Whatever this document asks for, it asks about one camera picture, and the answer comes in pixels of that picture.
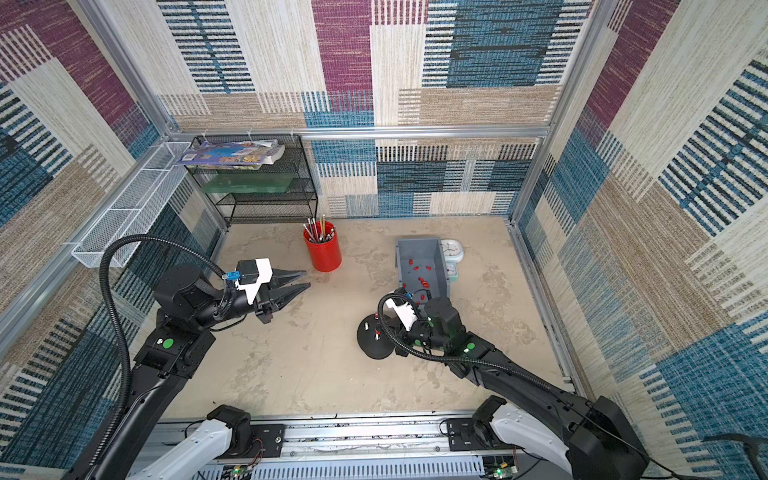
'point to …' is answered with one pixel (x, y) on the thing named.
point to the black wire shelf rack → (299, 205)
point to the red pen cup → (323, 246)
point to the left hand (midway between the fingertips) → (305, 277)
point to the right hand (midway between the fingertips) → (383, 329)
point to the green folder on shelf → (249, 183)
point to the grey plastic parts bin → (422, 269)
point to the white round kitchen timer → (453, 250)
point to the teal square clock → (452, 271)
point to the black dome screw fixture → (372, 340)
